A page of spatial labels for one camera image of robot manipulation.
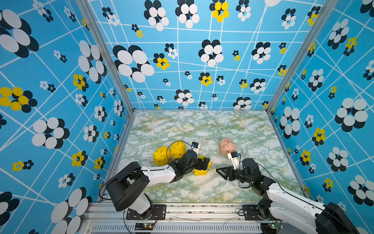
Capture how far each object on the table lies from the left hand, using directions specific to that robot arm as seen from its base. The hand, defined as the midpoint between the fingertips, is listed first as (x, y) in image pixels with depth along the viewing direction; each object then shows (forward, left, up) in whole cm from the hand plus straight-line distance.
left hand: (205, 158), depth 86 cm
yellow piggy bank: (+5, +16, +3) cm, 17 cm away
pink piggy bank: (+7, -13, +4) cm, 15 cm away
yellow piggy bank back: (-8, +4, 0) cm, 9 cm away
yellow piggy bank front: (0, +26, +3) cm, 26 cm away
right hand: (-7, -8, +1) cm, 11 cm away
